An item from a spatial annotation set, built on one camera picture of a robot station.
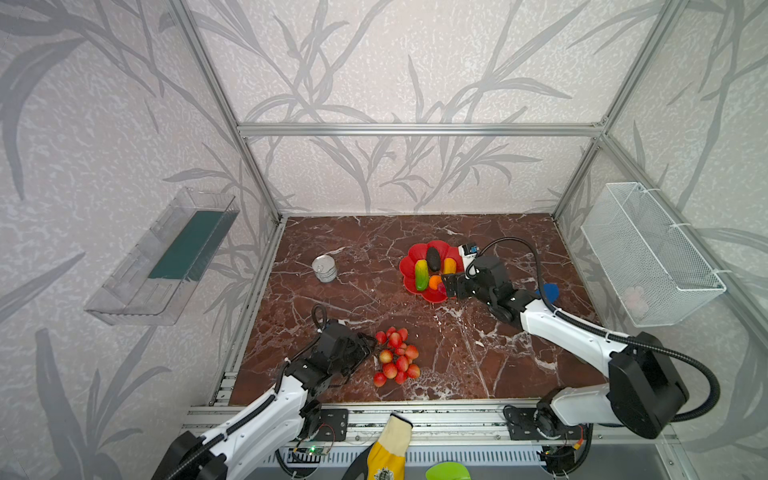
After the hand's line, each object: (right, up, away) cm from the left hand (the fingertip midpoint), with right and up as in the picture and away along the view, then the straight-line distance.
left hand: (379, 338), depth 84 cm
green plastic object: (+17, -25, -17) cm, 34 cm away
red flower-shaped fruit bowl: (+12, +24, +21) cm, 34 cm away
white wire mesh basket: (+61, +21, -21) cm, 68 cm away
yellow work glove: (+3, -21, -16) cm, 27 cm away
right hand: (+22, +21, +3) cm, 31 cm away
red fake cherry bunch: (+5, -4, -4) cm, 7 cm away
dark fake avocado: (+18, +21, +18) cm, 33 cm away
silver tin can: (-20, +19, +15) cm, 31 cm away
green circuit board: (-14, -22, -14) cm, 30 cm away
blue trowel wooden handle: (+57, +11, +15) cm, 60 cm away
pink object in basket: (+65, +13, -11) cm, 67 cm away
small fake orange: (+17, +15, +13) cm, 26 cm away
